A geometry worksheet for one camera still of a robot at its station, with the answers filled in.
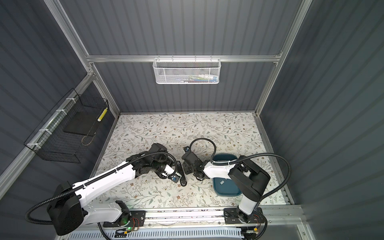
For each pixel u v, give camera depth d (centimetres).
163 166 68
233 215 72
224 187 84
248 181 46
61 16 71
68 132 73
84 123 77
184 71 112
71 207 39
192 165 69
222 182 85
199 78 93
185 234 77
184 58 87
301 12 71
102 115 81
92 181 45
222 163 54
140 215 76
